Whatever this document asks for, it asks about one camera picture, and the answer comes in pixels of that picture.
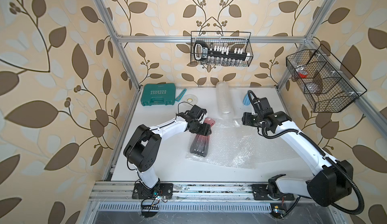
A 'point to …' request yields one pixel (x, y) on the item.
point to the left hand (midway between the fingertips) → (205, 129)
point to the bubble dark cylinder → (233, 144)
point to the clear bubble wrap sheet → (274, 150)
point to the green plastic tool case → (158, 94)
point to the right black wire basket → (327, 86)
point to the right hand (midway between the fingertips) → (247, 119)
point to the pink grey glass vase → (199, 145)
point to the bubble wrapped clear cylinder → (223, 97)
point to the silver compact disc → (190, 98)
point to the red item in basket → (303, 74)
